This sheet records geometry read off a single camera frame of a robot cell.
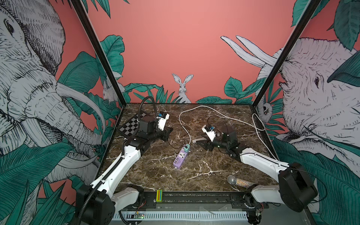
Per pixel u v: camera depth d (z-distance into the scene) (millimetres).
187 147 860
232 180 779
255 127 1022
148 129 604
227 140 651
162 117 674
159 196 731
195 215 781
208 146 720
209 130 702
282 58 898
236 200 741
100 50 859
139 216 700
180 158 873
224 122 1106
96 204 370
